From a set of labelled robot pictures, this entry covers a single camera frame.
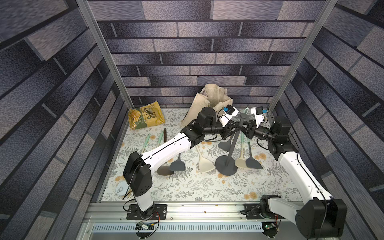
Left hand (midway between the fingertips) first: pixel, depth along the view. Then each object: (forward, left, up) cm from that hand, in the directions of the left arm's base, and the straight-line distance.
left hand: (241, 126), depth 66 cm
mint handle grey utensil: (-2, -14, -34) cm, 37 cm away
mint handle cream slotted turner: (-2, -8, -33) cm, 34 cm away
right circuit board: (-35, -17, -37) cm, 54 cm away
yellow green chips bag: (+31, +54, -27) cm, 68 cm away
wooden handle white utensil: (-4, +15, -34) cm, 37 cm away
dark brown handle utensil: (-8, +38, -33) cm, 51 cm away
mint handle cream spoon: (+12, +54, -35) cm, 66 cm away
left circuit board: (-35, +47, -36) cm, 69 cm away
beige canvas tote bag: (+45, +9, -21) cm, 51 cm away
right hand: (+6, +1, -5) cm, 8 cm away
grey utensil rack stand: (-5, +3, -33) cm, 34 cm away
